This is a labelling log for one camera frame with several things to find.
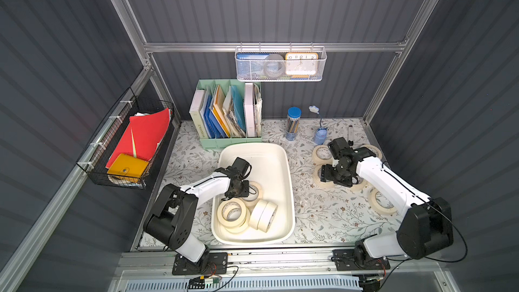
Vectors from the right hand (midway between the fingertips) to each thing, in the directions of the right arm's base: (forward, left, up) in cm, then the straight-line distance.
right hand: (333, 179), depth 84 cm
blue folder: (+25, +54, +4) cm, 60 cm away
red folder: (+7, +75, +19) cm, 78 cm away
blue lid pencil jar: (+29, +15, +5) cm, 33 cm away
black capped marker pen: (+28, -18, -9) cm, 34 cm away
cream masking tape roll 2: (+16, +3, -9) cm, 19 cm away
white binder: (+29, +36, +13) cm, 48 cm away
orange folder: (+30, +51, +11) cm, 60 cm away
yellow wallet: (-7, +73, +21) cm, 76 cm away
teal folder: (+44, +43, +11) cm, 63 cm away
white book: (+25, +60, +16) cm, 67 cm away
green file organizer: (+29, +44, +13) cm, 55 cm away
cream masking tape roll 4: (-17, +44, -4) cm, 48 cm away
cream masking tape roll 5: (-16, +30, +1) cm, 34 cm away
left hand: (-1, +39, -9) cm, 40 cm away
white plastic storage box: (+13, +26, -12) cm, 31 cm away
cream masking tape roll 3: (-8, +34, -6) cm, 35 cm away
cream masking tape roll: (+22, -28, -9) cm, 37 cm away
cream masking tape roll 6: (-18, +39, -7) cm, 44 cm away
